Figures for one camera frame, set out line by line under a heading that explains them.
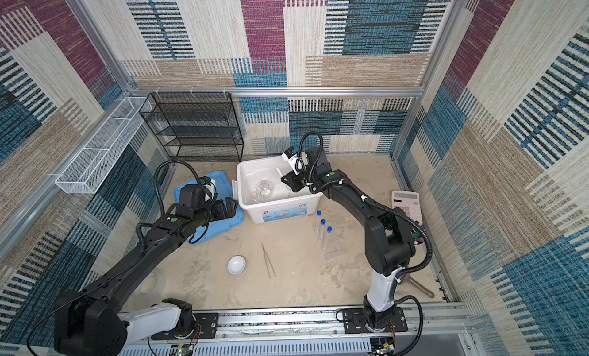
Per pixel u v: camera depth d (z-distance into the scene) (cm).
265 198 105
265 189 102
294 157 77
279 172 86
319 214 82
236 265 85
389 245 48
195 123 108
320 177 68
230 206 75
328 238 82
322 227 82
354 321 73
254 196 97
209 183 75
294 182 77
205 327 73
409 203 100
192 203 62
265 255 88
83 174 70
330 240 79
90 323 39
